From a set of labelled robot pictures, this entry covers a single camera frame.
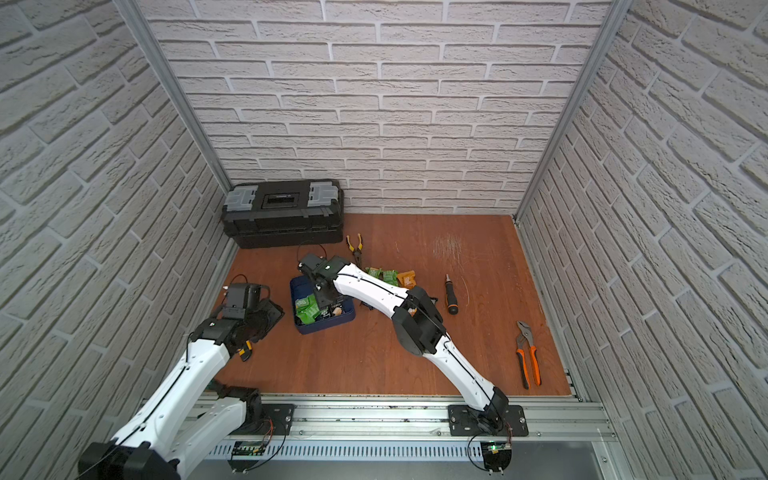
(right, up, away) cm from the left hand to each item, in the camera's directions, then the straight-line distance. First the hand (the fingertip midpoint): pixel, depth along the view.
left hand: (282, 305), depth 83 cm
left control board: (-5, -34, -10) cm, 36 cm away
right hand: (+14, +1, +10) cm, 17 cm away
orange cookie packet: (+36, +5, +17) cm, 41 cm away
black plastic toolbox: (-5, +28, +15) cm, 32 cm away
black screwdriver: (+51, -1, +11) cm, 52 cm away
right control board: (+57, -34, -13) cm, 67 cm away
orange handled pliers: (+72, -9, +5) cm, 73 cm away
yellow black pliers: (+19, +14, +24) cm, 34 cm away
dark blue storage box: (+1, +3, +15) cm, 15 cm away
